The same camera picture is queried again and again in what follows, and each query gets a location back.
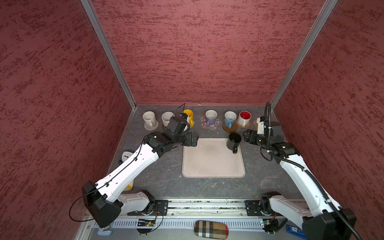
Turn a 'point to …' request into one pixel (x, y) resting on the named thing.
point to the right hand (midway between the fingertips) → (247, 136)
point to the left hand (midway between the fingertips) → (188, 138)
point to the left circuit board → (141, 223)
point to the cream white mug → (150, 118)
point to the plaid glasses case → (211, 229)
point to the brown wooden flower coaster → (256, 125)
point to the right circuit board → (266, 222)
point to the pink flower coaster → (204, 123)
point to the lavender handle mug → (211, 115)
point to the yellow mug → (190, 113)
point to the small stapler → (101, 232)
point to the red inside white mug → (244, 118)
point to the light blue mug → (230, 118)
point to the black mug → (233, 140)
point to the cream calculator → (129, 186)
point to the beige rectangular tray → (212, 158)
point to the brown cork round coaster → (231, 130)
